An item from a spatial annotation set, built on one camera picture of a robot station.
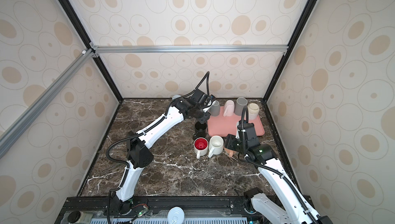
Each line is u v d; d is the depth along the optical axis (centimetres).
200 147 92
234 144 66
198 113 77
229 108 103
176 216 66
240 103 103
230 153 83
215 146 86
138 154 53
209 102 73
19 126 54
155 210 73
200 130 100
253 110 103
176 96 114
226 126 105
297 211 39
